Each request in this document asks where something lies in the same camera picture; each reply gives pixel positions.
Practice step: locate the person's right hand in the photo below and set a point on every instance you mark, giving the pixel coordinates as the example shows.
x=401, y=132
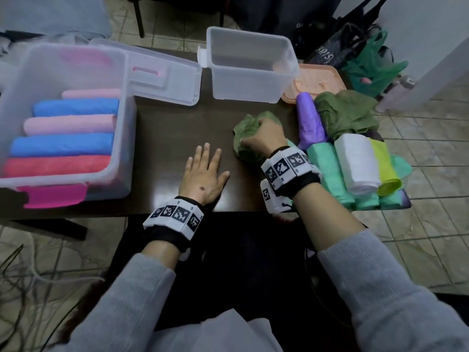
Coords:
x=267, y=137

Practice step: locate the person's left hand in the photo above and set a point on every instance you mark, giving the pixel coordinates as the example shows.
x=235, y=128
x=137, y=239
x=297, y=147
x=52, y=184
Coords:
x=203, y=179

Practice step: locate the olive green bag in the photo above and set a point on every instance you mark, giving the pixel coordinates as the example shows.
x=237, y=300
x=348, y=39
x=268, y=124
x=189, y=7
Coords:
x=348, y=113
x=249, y=131

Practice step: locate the purple bag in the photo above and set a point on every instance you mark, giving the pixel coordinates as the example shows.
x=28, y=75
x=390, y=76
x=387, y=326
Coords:
x=311, y=120

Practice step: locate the small clear plastic bin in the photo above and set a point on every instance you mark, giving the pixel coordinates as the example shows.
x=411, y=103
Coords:
x=249, y=84

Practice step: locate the white bag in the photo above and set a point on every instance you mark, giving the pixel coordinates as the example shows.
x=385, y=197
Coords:
x=359, y=164

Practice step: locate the yellow-green bag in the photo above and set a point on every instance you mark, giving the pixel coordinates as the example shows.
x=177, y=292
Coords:
x=386, y=168

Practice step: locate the pink plastic bag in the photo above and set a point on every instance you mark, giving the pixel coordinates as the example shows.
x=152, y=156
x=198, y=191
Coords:
x=69, y=124
x=91, y=94

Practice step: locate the red plastic bag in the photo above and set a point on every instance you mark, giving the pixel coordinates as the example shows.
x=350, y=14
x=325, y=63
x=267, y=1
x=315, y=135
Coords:
x=55, y=166

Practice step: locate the translucent zipper bag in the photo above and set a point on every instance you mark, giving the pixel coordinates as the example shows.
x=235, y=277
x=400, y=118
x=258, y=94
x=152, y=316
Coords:
x=7, y=65

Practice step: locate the person's right forearm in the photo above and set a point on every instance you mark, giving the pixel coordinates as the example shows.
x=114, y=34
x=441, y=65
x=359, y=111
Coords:
x=366, y=274

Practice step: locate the person's left forearm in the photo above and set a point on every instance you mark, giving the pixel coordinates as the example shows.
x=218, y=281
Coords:
x=128, y=296

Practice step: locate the person's black trousers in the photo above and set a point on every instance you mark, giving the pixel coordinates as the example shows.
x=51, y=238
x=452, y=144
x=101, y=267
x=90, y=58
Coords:
x=238, y=271

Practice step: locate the black right wristband with markers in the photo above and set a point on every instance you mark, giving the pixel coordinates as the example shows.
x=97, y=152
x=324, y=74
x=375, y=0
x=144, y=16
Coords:
x=304, y=183

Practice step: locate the black wristband with markers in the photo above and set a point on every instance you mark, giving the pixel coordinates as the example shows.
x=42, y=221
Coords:
x=304, y=183
x=165, y=234

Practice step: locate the black left wristband with markers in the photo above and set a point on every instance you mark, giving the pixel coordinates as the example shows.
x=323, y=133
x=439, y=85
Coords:
x=165, y=234

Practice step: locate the dark patterned bag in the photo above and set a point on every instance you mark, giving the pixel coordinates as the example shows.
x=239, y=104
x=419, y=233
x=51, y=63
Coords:
x=329, y=51

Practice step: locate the green plastic bag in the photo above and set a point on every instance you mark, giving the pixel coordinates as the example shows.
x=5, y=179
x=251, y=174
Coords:
x=370, y=69

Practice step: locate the black round stool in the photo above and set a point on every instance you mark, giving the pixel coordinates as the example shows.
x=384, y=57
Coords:
x=309, y=282

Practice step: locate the black chair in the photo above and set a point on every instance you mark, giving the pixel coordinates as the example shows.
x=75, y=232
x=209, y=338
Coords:
x=138, y=21

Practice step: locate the blue-grey floor mat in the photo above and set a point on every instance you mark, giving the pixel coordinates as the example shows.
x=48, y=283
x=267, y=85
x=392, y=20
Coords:
x=55, y=14

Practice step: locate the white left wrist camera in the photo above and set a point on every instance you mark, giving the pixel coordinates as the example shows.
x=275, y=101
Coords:
x=185, y=255

